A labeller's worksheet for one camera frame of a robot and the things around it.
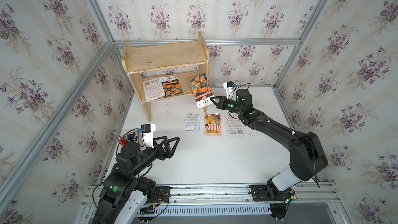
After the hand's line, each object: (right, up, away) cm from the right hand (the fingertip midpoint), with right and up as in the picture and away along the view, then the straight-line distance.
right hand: (211, 99), depth 80 cm
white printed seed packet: (-11, -15, +20) cm, 27 cm away
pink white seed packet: (+16, -18, +16) cm, 29 cm away
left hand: (-16, -18, -18) cm, 30 cm away
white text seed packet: (-34, +6, +10) cm, 36 cm away
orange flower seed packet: (-5, +4, +2) cm, 7 cm away
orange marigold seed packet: (-23, +8, +10) cm, 27 cm away
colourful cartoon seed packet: (+2, -18, +17) cm, 25 cm away
